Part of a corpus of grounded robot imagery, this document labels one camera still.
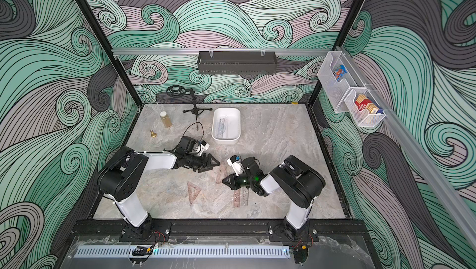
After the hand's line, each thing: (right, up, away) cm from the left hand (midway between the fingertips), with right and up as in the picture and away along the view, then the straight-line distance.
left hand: (216, 163), depth 89 cm
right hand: (+5, -8, -1) cm, 9 cm away
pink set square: (-10, -12, -6) cm, 16 cm away
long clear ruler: (+14, -13, -6) cm, 20 cm away
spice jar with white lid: (-31, +22, +15) cm, 41 cm away
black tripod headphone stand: (-20, +37, +6) cm, 42 cm away
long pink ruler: (+10, -13, -6) cm, 18 cm away
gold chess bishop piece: (-38, +13, +14) cm, 42 cm away
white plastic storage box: (+4, +18, +20) cm, 28 cm away
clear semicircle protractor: (+1, +16, +18) cm, 24 cm away
